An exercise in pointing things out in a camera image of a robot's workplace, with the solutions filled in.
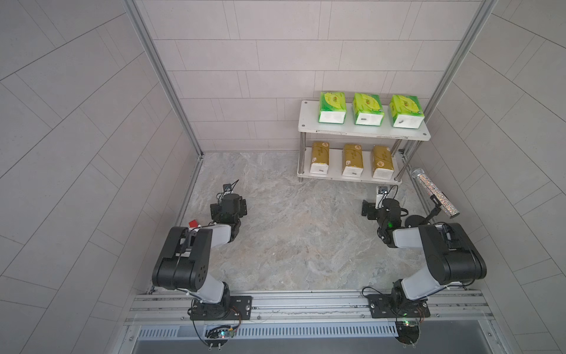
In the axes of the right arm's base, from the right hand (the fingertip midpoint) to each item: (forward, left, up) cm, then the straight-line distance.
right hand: (374, 198), depth 96 cm
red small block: (-8, +77, +1) cm, 77 cm away
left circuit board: (-45, +61, 0) cm, 76 cm away
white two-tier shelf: (+6, -4, +28) cm, 29 cm away
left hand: (+3, +63, +2) cm, 63 cm away
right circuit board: (-47, +2, -6) cm, 47 cm away
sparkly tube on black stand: (-2, -13, +16) cm, 21 cm away
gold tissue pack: (+13, +23, +10) cm, 28 cm away
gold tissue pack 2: (+14, +8, +11) cm, 19 cm away
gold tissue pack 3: (+11, -4, +10) cm, 15 cm away
